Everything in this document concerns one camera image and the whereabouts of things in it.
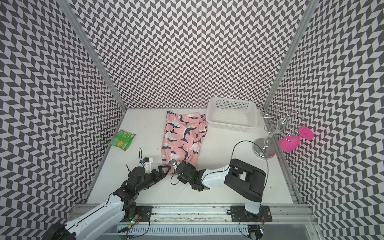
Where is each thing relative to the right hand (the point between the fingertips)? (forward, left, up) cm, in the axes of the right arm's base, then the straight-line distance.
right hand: (182, 169), depth 88 cm
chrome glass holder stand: (+12, -51, +3) cm, 53 cm away
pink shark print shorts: (+24, +2, +1) cm, 24 cm away
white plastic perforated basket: (+43, -36, 0) cm, 56 cm away
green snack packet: (+19, +41, +3) cm, 46 cm away
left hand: (-3, +8, +4) cm, 9 cm away
